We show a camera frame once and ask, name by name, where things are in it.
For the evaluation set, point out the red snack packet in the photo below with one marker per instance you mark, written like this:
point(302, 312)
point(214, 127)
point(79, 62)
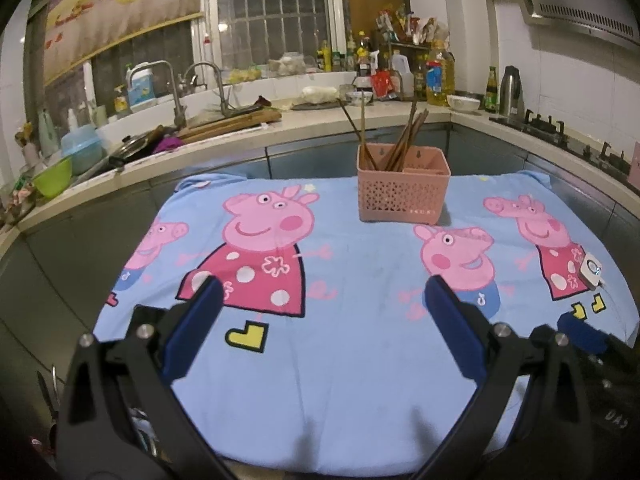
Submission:
point(382, 85)

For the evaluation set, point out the colourful window blind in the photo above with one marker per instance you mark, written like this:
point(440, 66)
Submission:
point(80, 29)

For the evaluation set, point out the blue patterned small bowl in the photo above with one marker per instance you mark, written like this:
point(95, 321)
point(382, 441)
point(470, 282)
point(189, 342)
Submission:
point(359, 97)

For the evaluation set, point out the white ceramic bowl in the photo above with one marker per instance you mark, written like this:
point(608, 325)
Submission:
point(463, 104)

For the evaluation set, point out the steel thermos kettle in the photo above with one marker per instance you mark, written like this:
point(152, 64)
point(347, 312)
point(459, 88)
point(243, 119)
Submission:
point(511, 97)

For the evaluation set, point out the green plastic bowl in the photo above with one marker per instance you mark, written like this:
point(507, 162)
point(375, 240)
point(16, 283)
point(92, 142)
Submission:
point(54, 180)

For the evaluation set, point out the blue cartoon pig cloth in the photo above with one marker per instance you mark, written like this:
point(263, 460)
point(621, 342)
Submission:
point(324, 358)

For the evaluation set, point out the white plastic jug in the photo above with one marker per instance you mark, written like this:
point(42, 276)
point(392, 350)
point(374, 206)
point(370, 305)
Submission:
point(401, 66)

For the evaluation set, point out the dark green sauce bottle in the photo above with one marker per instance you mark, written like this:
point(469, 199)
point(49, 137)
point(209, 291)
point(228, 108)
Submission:
point(491, 91)

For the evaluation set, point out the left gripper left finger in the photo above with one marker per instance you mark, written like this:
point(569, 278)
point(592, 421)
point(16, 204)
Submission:
point(120, 418)

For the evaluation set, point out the wooden cutting board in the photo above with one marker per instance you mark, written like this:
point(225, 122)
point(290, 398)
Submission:
point(229, 125)

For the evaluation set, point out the light blue plastic container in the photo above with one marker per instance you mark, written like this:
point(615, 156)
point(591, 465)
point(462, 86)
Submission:
point(84, 148)

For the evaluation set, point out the dark soy sauce bottle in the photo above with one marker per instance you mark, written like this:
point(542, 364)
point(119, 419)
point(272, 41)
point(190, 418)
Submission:
point(363, 63)

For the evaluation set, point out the brown chopstick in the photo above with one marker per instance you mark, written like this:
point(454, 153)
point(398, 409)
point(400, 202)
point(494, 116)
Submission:
point(362, 127)
point(396, 159)

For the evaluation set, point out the white plastic bag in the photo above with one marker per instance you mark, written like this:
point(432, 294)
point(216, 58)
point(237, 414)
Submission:
point(316, 95)

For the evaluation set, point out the pink plastic utensil basket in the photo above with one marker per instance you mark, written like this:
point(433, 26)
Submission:
point(414, 194)

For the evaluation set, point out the wooden spice shelf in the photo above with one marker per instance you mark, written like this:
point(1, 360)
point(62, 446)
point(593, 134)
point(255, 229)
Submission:
point(415, 53)

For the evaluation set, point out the curved steel faucet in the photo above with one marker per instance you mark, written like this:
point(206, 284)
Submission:
point(192, 74)

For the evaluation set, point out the black gas stove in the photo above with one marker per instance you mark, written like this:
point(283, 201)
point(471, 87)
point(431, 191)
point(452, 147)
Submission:
point(551, 132)

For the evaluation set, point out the large yellow oil bottle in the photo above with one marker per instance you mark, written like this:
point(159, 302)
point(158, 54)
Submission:
point(440, 79)

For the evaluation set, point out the dark round tray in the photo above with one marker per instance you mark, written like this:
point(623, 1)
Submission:
point(304, 106)

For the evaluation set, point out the white small device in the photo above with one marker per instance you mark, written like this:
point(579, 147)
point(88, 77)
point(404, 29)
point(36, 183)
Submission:
point(590, 271)

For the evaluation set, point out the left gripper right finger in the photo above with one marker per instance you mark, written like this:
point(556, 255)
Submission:
point(481, 444)

